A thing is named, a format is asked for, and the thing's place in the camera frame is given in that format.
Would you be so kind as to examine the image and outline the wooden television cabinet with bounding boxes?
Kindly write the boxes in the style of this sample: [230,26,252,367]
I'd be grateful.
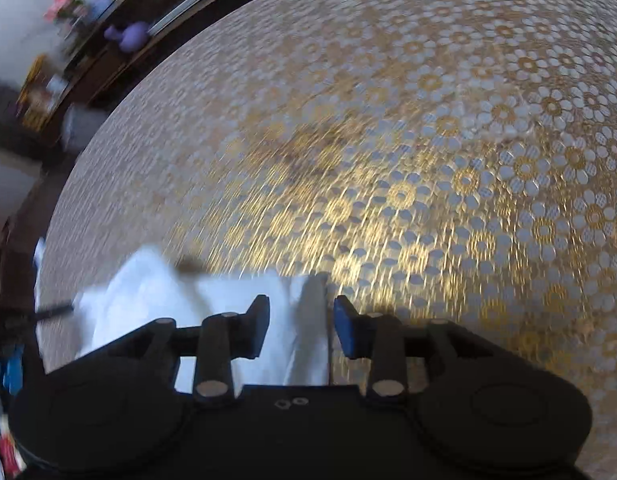
[13,0,289,126]

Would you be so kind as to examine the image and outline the pink flower decoration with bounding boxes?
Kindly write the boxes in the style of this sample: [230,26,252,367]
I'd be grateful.
[43,0,76,23]

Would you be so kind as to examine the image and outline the white hoodie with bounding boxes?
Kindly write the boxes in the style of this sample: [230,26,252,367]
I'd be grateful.
[33,245,334,396]

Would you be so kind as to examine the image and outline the long white box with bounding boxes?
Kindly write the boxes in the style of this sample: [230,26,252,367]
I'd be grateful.
[148,0,214,33]

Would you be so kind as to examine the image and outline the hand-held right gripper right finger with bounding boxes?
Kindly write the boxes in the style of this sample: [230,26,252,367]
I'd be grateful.
[333,295,489,401]

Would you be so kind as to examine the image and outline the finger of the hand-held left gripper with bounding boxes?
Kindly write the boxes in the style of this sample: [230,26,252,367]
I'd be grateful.
[32,300,75,321]

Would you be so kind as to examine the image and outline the white waste bin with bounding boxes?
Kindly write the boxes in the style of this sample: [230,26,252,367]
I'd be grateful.
[61,105,109,153]

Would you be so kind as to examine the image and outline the person's left hand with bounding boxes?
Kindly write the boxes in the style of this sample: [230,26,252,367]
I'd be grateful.
[0,350,25,396]

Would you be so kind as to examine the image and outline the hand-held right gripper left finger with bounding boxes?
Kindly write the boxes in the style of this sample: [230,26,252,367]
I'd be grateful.
[113,294,270,403]

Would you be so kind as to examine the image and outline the purple kettlebell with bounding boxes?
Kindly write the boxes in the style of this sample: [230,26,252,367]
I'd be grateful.
[104,21,150,53]

